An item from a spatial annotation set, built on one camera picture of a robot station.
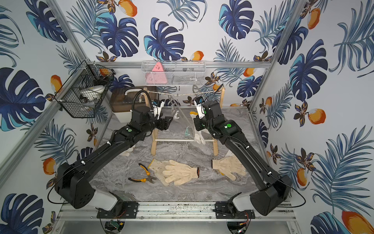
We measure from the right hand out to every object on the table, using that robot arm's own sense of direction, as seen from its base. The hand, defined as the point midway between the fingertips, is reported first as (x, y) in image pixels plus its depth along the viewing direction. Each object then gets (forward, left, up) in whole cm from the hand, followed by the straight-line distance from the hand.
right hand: (198, 115), depth 75 cm
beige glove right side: (-13, -21, -31) cm, 39 cm away
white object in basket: (+12, +58, +5) cm, 59 cm away
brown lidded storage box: (+31, +54, -16) cm, 64 cm away
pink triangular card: (+29, +25, +5) cm, 38 cm away
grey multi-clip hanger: (+40, +9, -26) cm, 48 cm away
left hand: (+3, +17, -1) cm, 17 cm away
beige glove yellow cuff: (-14, +24, -31) cm, 41 cm away
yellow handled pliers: (-22, +27, -30) cm, 46 cm away
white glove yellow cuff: (-4, 0, -13) cm, 14 cm away
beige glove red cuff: (-19, +10, -30) cm, 37 cm away
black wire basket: (+32, +71, +4) cm, 78 cm away
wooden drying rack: (+3, +28, -27) cm, 39 cm away
